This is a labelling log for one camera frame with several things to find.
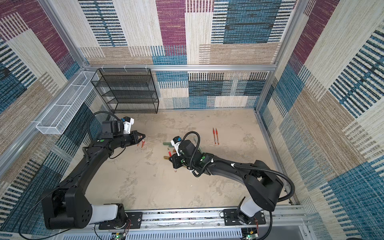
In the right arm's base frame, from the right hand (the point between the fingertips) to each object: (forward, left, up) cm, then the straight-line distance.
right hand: (171, 160), depth 81 cm
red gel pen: (+25, -27, -12) cm, 39 cm away
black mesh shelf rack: (+54, +35, +5) cm, 64 cm away
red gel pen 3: (+3, +1, +3) cm, 4 cm away
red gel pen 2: (+26, -29, -13) cm, 41 cm away
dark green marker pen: (+19, +5, -13) cm, 23 cm away
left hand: (+13, +14, +8) cm, 21 cm away
